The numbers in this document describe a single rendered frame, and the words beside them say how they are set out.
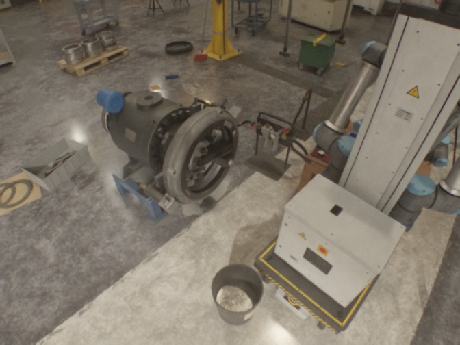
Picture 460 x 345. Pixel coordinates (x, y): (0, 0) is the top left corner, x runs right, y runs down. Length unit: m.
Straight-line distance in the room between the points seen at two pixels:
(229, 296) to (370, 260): 0.97
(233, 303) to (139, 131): 1.38
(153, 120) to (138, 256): 1.08
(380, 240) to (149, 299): 1.56
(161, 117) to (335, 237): 1.39
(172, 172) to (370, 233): 1.18
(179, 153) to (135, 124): 0.56
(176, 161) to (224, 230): 0.86
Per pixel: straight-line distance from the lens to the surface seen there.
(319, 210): 1.46
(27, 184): 3.41
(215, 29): 5.39
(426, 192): 1.70
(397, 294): 2.41
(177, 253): 2.25
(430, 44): 1.29
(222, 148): 2.02
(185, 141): 1.71
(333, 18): 7.44
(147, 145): 2.02
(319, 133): 1.86
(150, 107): 2.13
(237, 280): 1.96
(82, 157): 3.27
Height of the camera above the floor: 1.94
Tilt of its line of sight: 45 degrees down
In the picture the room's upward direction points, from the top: straight up
